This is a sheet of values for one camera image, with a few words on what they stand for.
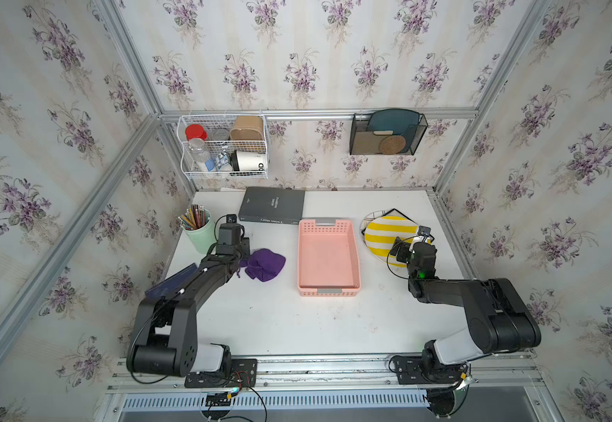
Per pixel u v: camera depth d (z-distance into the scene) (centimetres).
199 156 87
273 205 111
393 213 111
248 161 93
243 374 72
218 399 71
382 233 105
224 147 93
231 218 79
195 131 91
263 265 91
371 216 111
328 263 96
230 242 69
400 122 91
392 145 98
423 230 80
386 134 94
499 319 46
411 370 73
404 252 84
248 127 88
